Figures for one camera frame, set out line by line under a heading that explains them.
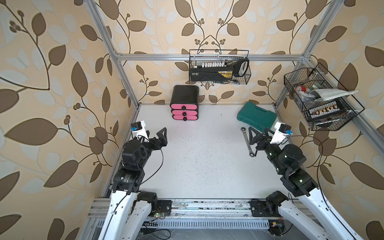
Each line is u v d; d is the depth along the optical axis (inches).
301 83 35.0
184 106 39.0
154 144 23.5
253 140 23.8
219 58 35.7
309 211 18.7
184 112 40.1
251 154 36.8
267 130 26.7
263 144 22.8
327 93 25.0
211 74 33.0
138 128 22.0
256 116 44.2
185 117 42.5
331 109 25.8
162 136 24.1
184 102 41.3
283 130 21.4
